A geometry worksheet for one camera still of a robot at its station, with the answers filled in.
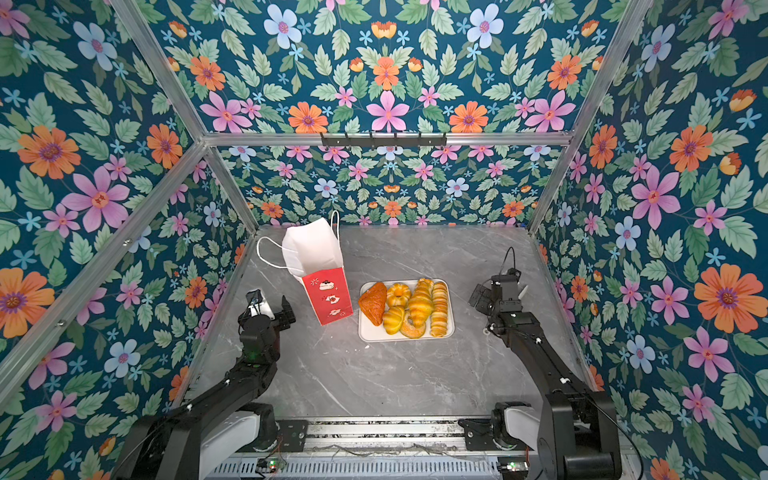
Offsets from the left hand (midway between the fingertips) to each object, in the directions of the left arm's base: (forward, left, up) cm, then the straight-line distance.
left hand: (270, 294), depth 83 cm
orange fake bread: (+1, -28, -10) cm, 30 cm away
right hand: (-2, -64, -4) cm, 64 cm away
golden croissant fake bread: (-2, -43, -6) cm, 44 cm away
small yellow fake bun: (-5, -35, -9) cm, 36 cm away
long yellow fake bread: (-3, -49, -12) cm, 51 cm away
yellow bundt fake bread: (+4, -36, -11) cm, 38 cm away
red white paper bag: (+15, -10, -1) cm, 18 cm away
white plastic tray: (-2, -38, -10) cm, 40 cm away
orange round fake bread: (-8, -39, -11) cm, 41 cm away
